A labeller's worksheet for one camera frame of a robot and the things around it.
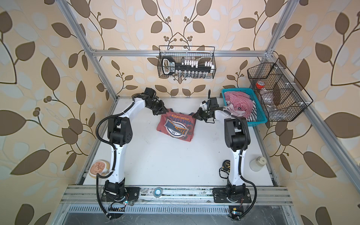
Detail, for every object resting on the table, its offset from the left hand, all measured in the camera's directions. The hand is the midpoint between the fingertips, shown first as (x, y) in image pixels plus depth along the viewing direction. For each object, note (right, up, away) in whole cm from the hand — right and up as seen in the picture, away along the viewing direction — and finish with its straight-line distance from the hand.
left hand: (165, 108), depth 99 cm
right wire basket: (+66, +5, -26) cm, 71 cm away
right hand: (+20, -5, +2) cm, 21 cm away
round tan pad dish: (-37, -35, -16) cm, 53 cm away
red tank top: (+8, -12, +1) cm, 14 cm away
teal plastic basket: (+68, -6, -1) cm, 68 cm away
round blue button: (-1, -47, -22) cm, 52 cm away
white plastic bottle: (+53, -32, -22) cm, 66 cm away
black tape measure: (+37, -38, -16) cm, 56 cm away
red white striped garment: (+57, +3, +4) cm, 57 cm away
